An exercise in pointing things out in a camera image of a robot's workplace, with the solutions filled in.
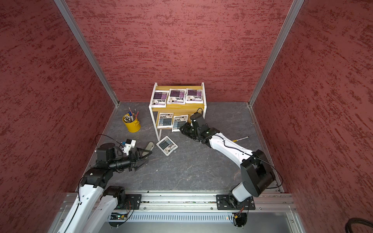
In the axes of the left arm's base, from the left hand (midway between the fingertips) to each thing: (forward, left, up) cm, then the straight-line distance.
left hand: (149, 160), depth 70 cm
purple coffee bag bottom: (+30, -22, +16) cm, 41 cm away
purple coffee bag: (+28, -4, +16) cm, 32 cm away
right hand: (+18, -14, -2) cm, 23 cm away
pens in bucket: (+34, +21, -8) cm, 41 cm away
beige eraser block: (+16, +6, -15) cm, 23 cm away
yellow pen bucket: (+30, +20, -14) cm, 39 cm away
